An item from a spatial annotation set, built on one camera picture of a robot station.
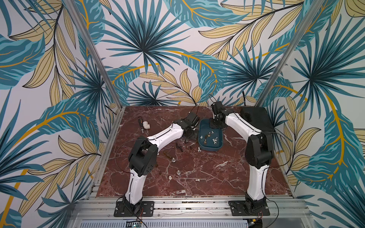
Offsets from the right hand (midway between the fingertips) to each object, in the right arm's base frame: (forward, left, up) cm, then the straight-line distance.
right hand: (214, 124), depth 97 cm
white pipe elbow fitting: (+5, +48, -5) cm, 49 cm away
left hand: (-9, +15, 0) cm, 18 cm away
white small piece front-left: (-32, +30, -9) cm, 45 cm away
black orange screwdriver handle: (+7, +53, -7) cm, 54 cm away
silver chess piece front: (-29, +25, -8) cm, 39 cm away
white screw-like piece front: (-34, +13, -9) cm, 37 cm away
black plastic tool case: (+11, -37, -5) cm, 39 cm away
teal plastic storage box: (-5, +3, -10) cm, 12 cm away
